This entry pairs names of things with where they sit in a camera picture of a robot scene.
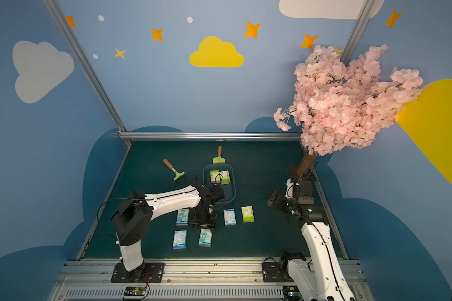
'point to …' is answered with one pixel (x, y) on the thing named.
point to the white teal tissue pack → (205, 237)
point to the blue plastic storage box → (228, 189)
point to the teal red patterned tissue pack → (182, 218)
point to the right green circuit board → (291, 293)
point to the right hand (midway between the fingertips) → (279, 197)
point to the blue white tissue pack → (179, 239)
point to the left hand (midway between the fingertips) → (209, 229)
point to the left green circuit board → (135, 291)
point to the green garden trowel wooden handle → (219, 159)
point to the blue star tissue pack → (229, 217)
